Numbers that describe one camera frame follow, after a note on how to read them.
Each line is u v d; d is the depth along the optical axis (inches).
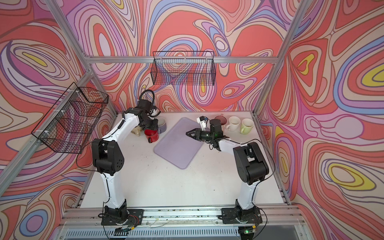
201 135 32.1
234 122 40.4
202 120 33.4
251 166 19.9
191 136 34.2
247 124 40.4
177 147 39.1
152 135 38.9
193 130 33.1
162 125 39.8
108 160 20.9
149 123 32.3
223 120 39.9
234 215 28.9
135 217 28.5
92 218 29.5
